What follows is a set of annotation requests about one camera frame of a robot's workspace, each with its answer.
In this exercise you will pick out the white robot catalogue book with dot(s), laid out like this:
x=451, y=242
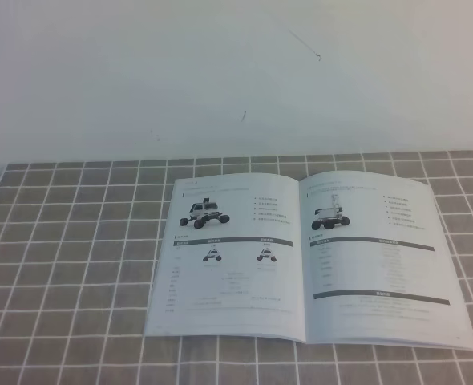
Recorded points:
x=338, y=257

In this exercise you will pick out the grey checked tablecloth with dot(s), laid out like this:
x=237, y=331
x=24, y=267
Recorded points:
x=79, y=244

